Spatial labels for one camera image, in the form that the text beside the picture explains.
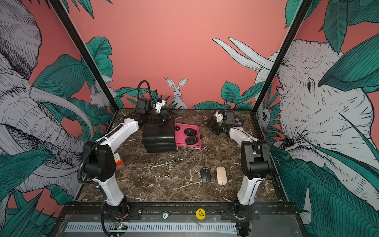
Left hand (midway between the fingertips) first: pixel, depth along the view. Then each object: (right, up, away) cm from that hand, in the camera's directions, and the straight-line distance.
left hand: (175, 115), depth 86 cm
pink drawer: (+2, -14, +14) cm, 20 cm away
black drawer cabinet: (-8, -13, -3) cm, 16 cm away
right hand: (+18, -4, +8) cm, 20 cm away
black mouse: (+9, -10, +13) cm, 19 cm away
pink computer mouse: (+27, -35, -1) cm, 44 cm away
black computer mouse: (+18, -36, 0) cm, 40 cm away
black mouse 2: (+10, -16, +10) cm, 21 cm away
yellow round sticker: (+14, -50, -12) cm, 54 cm away
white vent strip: (-8, -55, -15) cm, 58 cm away
